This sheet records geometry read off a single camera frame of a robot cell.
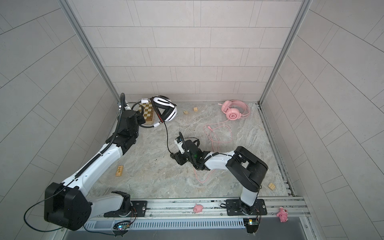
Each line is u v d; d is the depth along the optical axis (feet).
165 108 2.42
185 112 3.58
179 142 2.48
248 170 1.50
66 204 1.25
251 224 2.23
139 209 2.32
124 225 2.10
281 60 2.99
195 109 3.67
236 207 2.34
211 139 3.14
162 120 2.48
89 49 2.79
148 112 3.56
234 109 3.36
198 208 2.29
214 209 2.37
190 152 2.16
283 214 2.23
